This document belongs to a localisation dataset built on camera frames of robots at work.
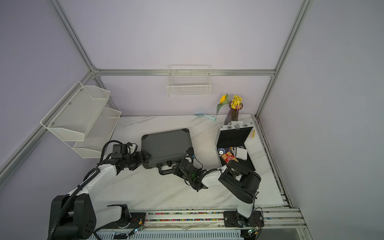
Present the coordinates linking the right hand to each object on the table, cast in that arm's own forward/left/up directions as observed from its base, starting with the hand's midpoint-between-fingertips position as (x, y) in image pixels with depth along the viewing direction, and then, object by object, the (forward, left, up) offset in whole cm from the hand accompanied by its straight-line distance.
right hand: (176, 170), depth 90 cm
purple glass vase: (+35, -39, +13) cm, 53 cm away
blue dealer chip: (+12, -30, +3) cm, 33 cm away
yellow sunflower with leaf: (+37, -32, +23) cm, 54 cm away
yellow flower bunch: (+35, -39, +22) cm, 57 cm away
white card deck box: (+10, -42, +1) cm, 43 cm away
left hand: (+4, +17, +6) cm, 19 cm away
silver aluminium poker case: (+17, -36, 0) cm, 40 cm away
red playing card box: (+7, -33, +2) cm, 34 cm away
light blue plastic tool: (+48, -22, -2) cm, 53 cm away
